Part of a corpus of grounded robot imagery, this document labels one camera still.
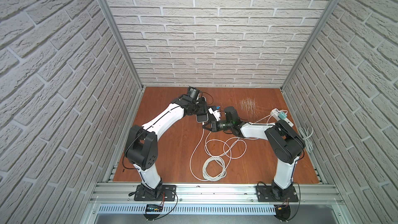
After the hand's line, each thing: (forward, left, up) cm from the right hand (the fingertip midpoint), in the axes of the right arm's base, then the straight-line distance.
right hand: (200, 130), depth 86 cm
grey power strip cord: (0, -68, -12) cm, 69 cm away
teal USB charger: (+9, -53, -3) cm, 53 cm away
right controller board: (-40, -37, -10) cm, 55 cm away
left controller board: (-34, +24, -11) cm, 43 cm away
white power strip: (+15, -52, -8) cm, 54 cm away
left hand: (+13, -2, +6) cm, 15 cm away
